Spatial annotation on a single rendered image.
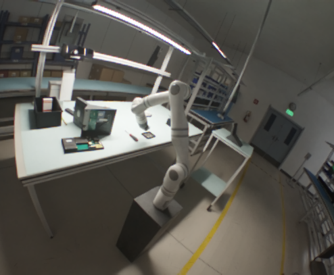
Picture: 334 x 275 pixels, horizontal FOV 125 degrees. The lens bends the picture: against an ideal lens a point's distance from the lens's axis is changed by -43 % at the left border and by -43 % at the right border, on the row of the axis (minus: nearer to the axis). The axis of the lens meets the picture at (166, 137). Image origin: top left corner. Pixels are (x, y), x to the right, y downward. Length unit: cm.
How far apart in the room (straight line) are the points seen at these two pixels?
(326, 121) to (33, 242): 856
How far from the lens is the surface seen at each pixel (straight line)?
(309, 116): 734
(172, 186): 81
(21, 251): 177
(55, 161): 89
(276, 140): 718
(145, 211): 94
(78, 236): 171
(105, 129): 116
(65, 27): 266
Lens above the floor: 159
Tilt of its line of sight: 24 degrees down
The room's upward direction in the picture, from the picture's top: 24 degrees clockwise
